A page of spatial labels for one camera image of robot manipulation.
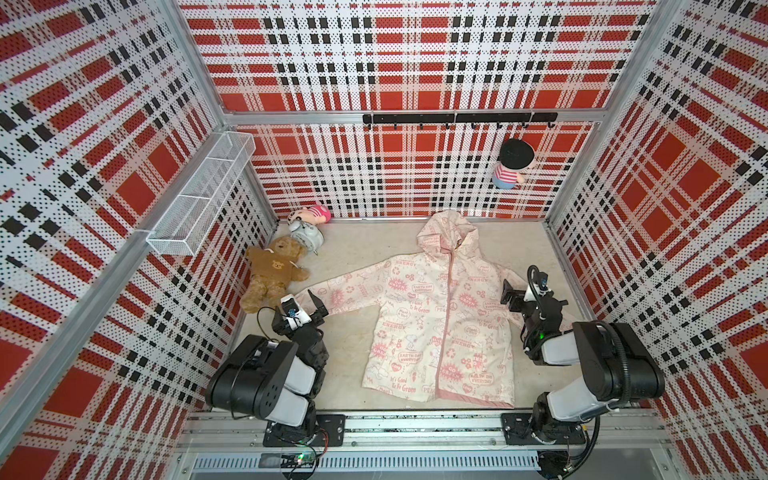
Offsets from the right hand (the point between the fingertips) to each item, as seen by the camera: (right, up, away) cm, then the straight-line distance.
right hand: (523, 280), depth 92 cm
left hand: (-67, -4, -7) cm, 68 cm away
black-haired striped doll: (-1, +41, +3) cm, 41 cm away
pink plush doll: (-72, +23, +23) cm, 79 cm away
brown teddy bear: (-82, +3, +7) cm, 82 cm away
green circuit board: (-62, -40, -23) cm, 77 cm away
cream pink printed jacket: (-24, -12, +1) cm, 27 cm away
